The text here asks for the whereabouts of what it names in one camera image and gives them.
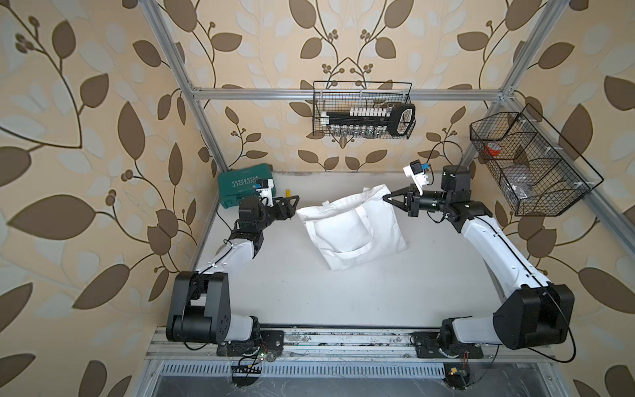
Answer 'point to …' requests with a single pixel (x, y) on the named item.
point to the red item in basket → (493, 149)
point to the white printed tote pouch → (355, 229)
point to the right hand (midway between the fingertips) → (384, 198)
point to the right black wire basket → (540, 173)
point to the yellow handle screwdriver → (288, 193)
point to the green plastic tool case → (234, 184)
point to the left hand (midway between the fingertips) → (286, 195)
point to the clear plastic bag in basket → (522, 180)
